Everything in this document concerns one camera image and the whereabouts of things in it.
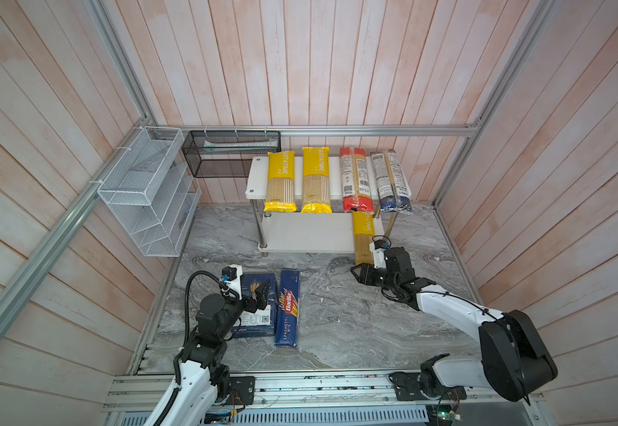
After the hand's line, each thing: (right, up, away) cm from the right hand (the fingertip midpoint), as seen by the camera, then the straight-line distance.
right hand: (356, 268), depth 89 cm
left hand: (-32, -3, -10) cm, 34 cm away
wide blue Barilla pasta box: (-30, -15, -10) cm, 35 cm away
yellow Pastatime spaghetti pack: (+6, +13, +12) cm, 18 cm away
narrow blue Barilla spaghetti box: (-23, -18, -8) cm, 30 cm away
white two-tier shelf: (-16, +12, +12) cm, 23 cm away
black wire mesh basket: (-49, +44, +16) cm, 67 cm away
